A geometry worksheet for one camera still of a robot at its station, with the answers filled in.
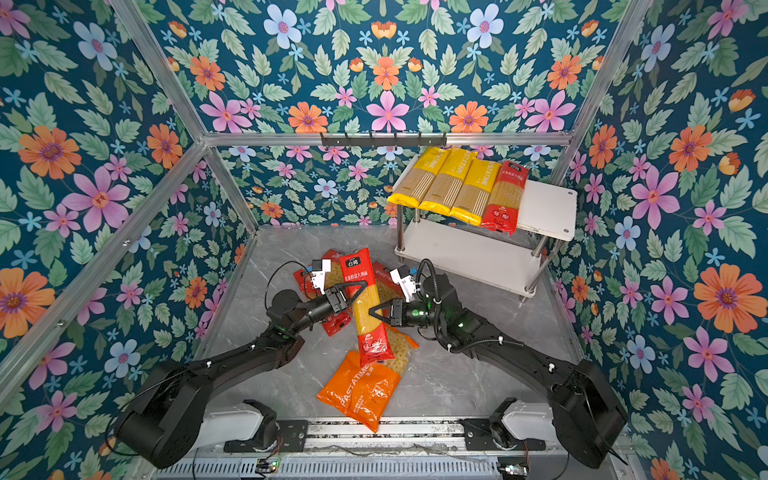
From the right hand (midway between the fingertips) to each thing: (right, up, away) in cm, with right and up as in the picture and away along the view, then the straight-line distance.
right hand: (370, 312), depth 70 cm
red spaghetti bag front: (+35, +29, +7) cm, 45 cm away
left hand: (-1, +7, +1) cm, 7 cm away
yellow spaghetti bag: (+10, +32, +10) cm, 36 cm away
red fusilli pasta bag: (-10, +8, +7) cm, 15 cm away
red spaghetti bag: (+1, -7, -2) cm, 7 cm away
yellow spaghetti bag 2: (+20, +34, +12) cm, 41 cm away
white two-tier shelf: (+44, +12, +32) cm, 56 cm away
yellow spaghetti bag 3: (+26, +28, +7) cm, 39 cm away
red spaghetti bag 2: (-14, -8, +21) cm, 27 cm away
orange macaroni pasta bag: (-4, -22, +7) cm, 24 cm away
